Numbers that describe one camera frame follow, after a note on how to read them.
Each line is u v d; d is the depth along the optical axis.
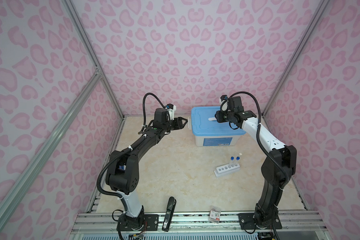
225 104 0.78
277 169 0.49
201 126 0.91
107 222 0.75
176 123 0.78
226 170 0.86
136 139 0.59
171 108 0.81
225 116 0.77
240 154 0.80
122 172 0.48
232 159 0.78
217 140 0.95
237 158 0.78
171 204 0.74
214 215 0.74
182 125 0.81
